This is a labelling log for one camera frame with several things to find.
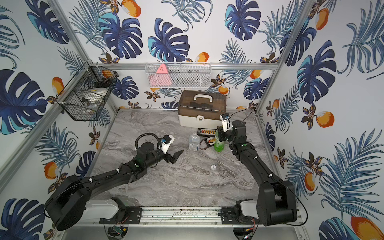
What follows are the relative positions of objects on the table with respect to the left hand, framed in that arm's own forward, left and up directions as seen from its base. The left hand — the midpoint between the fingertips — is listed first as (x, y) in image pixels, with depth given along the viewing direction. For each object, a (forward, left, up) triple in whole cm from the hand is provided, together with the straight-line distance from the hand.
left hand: (176, 142), depth 79 cm
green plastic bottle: (+7, -24, -12) cm, 28 cm away
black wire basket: (+17, +51, +14) cm, 56 cm away
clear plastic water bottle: (+9, -9, -12) cm, 18 cm away
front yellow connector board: (+16, -20, -19) cm, 32 cm away
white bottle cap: (-4, -21, -18) cm, 29 cm away
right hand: (+13, -25, +1) cm, 28 cm away
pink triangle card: (+35, +13, +15) cm, 41 cm away
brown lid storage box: (+26, -12, 0) cm, 29 cm away
